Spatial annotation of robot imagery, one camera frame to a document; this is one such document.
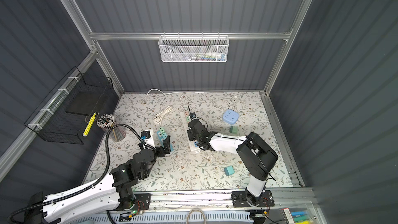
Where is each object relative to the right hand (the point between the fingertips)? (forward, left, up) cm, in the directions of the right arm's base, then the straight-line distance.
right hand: (193, 128), depth 91 cm
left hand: (-12, +14, +12) cm, 22 cm away
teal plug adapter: (-4, +17, 0) cm, 17 cm away
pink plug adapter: (+12, +5, 0) cm, 13 cm away
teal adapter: (-22, -20, -6) cm, 30 cm away
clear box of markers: (-41, -49, -8) cm, 65 cm away
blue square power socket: (+12, -24, -5) cm, 28 cm away
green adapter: (+7, +4, 0) cm, 8 cm away
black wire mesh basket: (-6, +58, +22) cm, 63 cm away
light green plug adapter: (-1, +19, 0) cm, 19 cm away
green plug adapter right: (+3, -25, -7) cm, 27 cm away
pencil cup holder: (-2, +47, +11) cm, 48 cm away
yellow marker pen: (-10, +46, +21) cm, 51 cm away
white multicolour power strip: (-9, 0, -5) cm, 10 cm away
